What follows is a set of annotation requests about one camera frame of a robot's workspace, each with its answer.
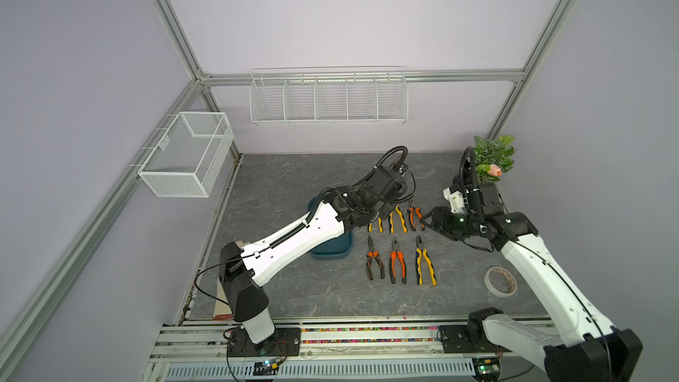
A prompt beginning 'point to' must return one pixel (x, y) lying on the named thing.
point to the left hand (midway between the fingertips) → (383, 191)
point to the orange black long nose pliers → (370, 255)
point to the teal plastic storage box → (341, 247)
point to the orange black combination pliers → (393, 255)
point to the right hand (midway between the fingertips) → (426, 222)
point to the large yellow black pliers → (392, 219)
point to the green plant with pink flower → (492, 157)
